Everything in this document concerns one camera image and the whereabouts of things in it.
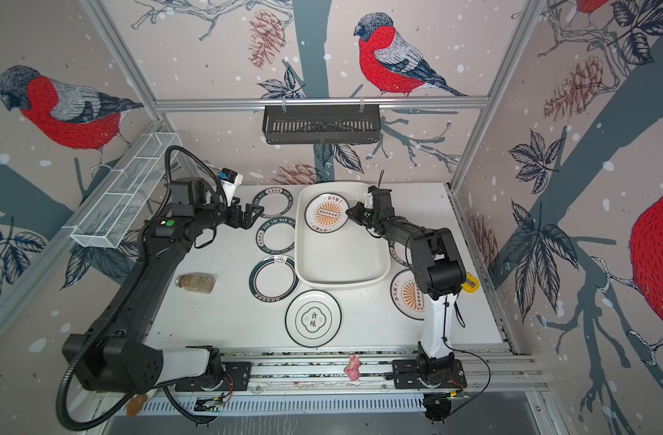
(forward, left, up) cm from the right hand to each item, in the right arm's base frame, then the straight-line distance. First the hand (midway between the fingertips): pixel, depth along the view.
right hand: (348, 207), depth 100 cm
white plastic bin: (-16, -1, -9) cm, 19 cm away
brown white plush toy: (-62, +54, -9) cm, 82 cm away
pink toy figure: (-51, -3, -8) cm, 52 cm away
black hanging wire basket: (+28, +11, +17) cm, 35 cm away
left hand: (-14, +27, +20) cm, 37 cm away
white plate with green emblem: (-38, +10, -11) cm, 40 cm away
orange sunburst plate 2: (-29, -20, -11) cm, 37 cm away
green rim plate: (+11, +32, -9) cm, 35 cm away
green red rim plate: (-25, +26, -11) cm, 37 cm away
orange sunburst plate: (-1, +8, -3) cm, 9 cm away
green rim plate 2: (-5, +29, -13) cm, 32 cm away
